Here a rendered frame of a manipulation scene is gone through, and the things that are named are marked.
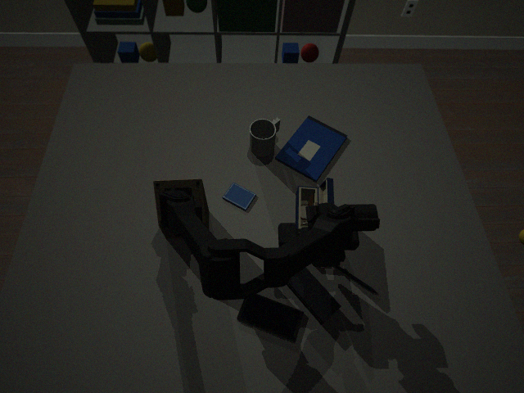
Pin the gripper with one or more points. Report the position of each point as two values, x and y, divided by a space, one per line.
288 231

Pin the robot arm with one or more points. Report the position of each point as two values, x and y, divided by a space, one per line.
219 260

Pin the dark blue notebook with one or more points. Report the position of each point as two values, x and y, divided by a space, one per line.
311 148

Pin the black mug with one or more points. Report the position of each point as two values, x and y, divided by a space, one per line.
263 129

